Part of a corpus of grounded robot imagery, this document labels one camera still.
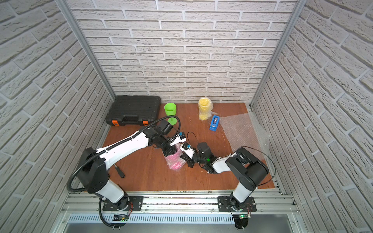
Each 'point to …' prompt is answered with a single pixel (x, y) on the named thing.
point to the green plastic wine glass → (170, 108)
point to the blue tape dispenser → (214, 123)
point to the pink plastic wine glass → (174, 161)
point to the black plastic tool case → (136, 110)
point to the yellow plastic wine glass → (204, 108)
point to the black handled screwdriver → (122, 175)
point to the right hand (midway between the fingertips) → (182, 155)
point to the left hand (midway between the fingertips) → (178, 150)
